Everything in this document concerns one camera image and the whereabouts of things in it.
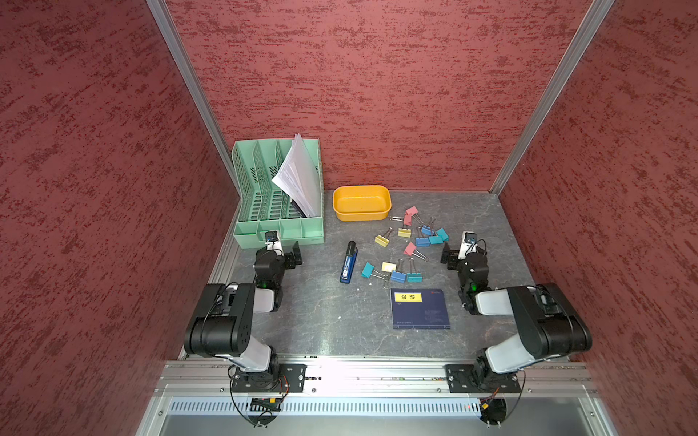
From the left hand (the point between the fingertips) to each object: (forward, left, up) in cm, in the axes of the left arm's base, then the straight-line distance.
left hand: (284, 247), depth 94 cm
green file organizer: (+22, +13, -2) cm, 25 cm away
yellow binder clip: (+8, -36, -6) cm, 37 cm away
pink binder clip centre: (+3, -47, -6) cm, 47 cm away
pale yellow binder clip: (-4, -37, -7) cm, 38 cm away
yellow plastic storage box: (+29, -28, -8) cm, 41 cm away
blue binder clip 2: (+8, -51, -7) cm, 52 cm away
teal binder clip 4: (-7, -46, -8) cm, 47 cm away
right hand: (+1, -62, +1) cm, 62 cm away
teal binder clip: (+8, -57, -7) cm, 58 cm away
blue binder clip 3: (-8, -40, -6) cm, 42 cm away
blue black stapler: (-3, -23, -6) cm, 24 cm away
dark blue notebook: (-18, -47, -10) cm, 51 cm away
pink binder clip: (+19, -43, -6) cm, 47 cm away
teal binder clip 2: (+11, -60, -6) cm, 61 cm away
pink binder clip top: (+22, -48, -7) cm, 54 cm away
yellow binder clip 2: (+12, -45, -7) cm, 47 cm away
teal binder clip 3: (-6, -30, -6) cm, 31 cm away
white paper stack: (+20, -4, +16) cm, 26 cm away
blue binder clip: (+13, -55, -6) cm, 56 cm away
